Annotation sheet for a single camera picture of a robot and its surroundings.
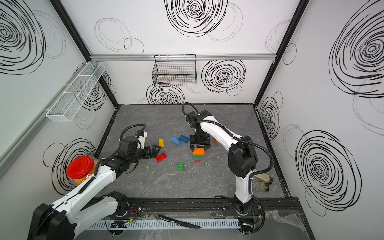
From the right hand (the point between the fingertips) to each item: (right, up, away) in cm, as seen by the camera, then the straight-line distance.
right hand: (197, 150), depth 82 cm
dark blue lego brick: (-9, +4, +17) cm, 19 cm away
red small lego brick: (0, -8, +7) cm, 10 cm away
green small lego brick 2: (0, -6, +4) cm, 7 cm away
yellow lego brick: (-23, +2, +14) cm, 27 cm away
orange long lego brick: (+1, 0, -2) cm, 2 cm away
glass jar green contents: (+33, -18, -5) cm, 38 cm away
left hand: (-24, +2, 0) cm, 24 cm away
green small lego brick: (-10, -10, +2) cm, 14 cm away
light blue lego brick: (-14, +3, +16) cm, 21 cm away
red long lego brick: (-22, -6, +7) cm, 24 cm away
